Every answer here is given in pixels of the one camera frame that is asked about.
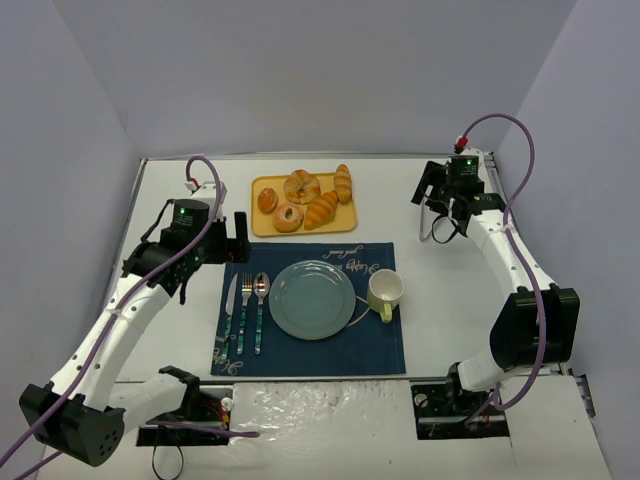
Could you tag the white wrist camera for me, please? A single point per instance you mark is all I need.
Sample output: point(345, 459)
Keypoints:
point(463, 147)
point(208, 192)

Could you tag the pale green mug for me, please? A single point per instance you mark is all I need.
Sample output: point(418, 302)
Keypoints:
point(385, 289)

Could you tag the dark blue placemat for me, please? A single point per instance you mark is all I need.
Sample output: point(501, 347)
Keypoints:
point(365, 347)

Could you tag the spoon with green handle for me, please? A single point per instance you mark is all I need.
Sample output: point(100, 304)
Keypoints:
point(261, 288)

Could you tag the round jam bun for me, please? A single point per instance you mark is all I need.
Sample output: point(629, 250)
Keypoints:
point(267, 200)

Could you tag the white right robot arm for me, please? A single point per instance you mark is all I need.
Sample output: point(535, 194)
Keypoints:
point(537, 324)

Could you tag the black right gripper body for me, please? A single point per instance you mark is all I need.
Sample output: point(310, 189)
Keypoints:
point(426, 181)

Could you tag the blue-grey ceramic plate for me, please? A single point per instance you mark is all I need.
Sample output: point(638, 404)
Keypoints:
point(312, 300)

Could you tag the small long bread roll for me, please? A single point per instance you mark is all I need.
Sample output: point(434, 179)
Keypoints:
point(343, 184)

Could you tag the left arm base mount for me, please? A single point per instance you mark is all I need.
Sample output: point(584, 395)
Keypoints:
point(211, 409)

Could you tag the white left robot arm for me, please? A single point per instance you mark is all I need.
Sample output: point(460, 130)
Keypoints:
point(77, 412)

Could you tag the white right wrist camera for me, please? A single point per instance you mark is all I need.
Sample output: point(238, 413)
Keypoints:
point(463, 147)

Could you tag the sugared orange donut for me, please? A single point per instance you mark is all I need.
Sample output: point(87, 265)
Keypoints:
point(287, 217)

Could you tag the fork with green handle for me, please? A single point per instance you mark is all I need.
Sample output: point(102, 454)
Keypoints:
point(246, 292)

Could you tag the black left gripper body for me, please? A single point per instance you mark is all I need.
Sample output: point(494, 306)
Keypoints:
point(240, 236)

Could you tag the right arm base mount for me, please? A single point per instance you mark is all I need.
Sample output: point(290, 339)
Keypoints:
point(442, 415)

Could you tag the knife with green handle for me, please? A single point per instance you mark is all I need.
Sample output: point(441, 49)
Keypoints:
point(229, 308)

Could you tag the large bagel bread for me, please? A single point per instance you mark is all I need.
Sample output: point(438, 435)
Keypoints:
point(301, 187)

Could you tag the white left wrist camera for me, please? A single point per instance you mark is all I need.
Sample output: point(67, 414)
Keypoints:
point(208, 192)

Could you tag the large croissant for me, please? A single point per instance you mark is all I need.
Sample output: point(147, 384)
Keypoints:
point(321, 210)

